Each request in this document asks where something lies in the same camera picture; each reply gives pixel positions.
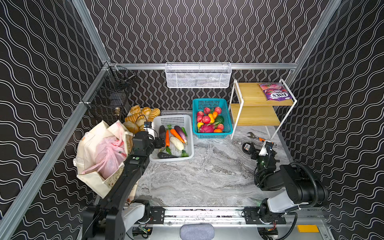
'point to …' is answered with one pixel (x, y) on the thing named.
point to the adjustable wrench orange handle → (253, 136)
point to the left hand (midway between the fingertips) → (162, 133)
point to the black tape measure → (246, 146)
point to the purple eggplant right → (181, 132)
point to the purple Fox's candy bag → (275, 91)
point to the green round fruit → (220, 119)
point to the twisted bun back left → (135, 109)
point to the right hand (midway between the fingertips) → (263, 145)
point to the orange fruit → (215, 114)
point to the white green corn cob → (178, 145)
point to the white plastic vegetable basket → (169, 121)
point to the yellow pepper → (212, 120)
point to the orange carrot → (176, 134)
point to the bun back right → (146, 111)
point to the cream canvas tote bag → (93, 181)
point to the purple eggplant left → (162, 132)
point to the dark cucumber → (164, 155)
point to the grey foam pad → (197, 231)
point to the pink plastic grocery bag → (110, 152)
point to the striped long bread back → (134, 117)
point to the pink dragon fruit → (205, 129)
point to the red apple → (206, 119)
